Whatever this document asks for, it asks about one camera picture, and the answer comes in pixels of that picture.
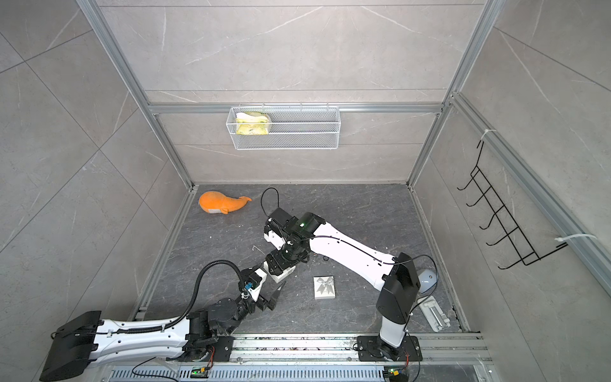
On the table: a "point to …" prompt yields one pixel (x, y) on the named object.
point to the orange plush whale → (217, 202)
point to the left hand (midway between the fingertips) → (273, 271)
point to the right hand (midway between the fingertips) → (282, 265)
